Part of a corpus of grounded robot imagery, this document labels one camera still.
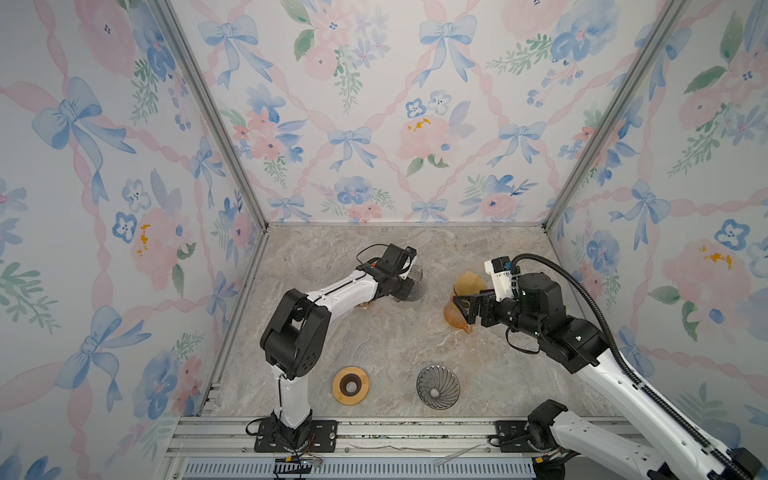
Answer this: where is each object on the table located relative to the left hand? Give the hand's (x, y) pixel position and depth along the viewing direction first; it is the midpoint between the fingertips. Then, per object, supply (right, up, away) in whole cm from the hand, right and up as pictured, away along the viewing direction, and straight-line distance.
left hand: (407, 282), depth 93 cm
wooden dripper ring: (-16, -28, -11) cm, 34 cm away
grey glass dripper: (+8, -27, -13) cm, 31 cm away
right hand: (+13, -1, -21) cm, 25 cm away
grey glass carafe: (+4, +2, +7) cm, 8 cm away
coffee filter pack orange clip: (-13, -8, +2) cm, 15 cm away
